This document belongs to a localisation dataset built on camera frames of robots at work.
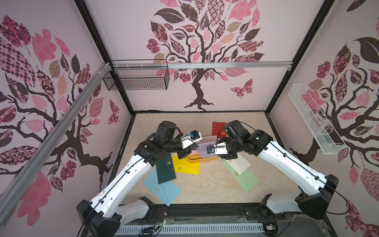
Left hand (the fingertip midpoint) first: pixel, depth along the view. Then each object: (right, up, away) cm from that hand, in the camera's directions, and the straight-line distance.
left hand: (193, 147), depth 68 cm
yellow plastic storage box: (+2, -10, +22) cm, 24 cm away
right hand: (+13, -2, +5) cm, 14 cm away
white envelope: (+29, -14, +22) cm, 39 cm away
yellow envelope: (-6, -15, +22) cm, 27 cm away
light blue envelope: (-15, -27, +13) cm, 34 cm away
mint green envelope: (+32, -22, +18) cm, 43 cm away
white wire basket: (+67, +3, +4) cm, 67 cm away
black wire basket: (-56, +56, +74) cm, 108 cm away
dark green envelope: (-17, -16, +20) cm, 31 cm away
